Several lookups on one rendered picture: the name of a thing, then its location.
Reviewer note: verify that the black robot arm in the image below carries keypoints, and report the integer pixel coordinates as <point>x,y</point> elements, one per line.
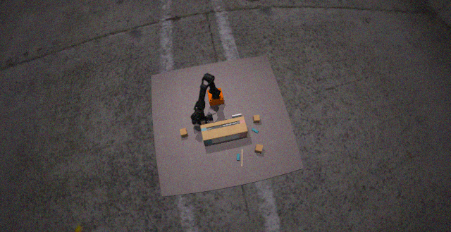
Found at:
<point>200,103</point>

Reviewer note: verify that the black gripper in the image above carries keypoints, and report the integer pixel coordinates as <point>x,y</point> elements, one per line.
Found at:
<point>202,118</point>

